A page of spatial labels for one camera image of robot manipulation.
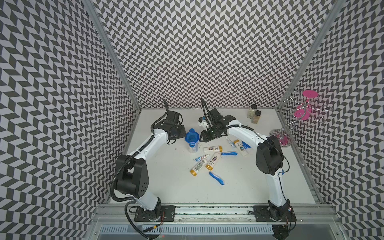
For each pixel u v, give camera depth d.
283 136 1.11
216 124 0.71
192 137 0.89
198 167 0.86
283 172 0.86
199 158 0.91
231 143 0.99
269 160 0.53
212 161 0.89
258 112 1.02
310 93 0.83
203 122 0.84
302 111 0.77
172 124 0.69
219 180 0.84
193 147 0.92
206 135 0.80
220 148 0.95
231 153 0.93
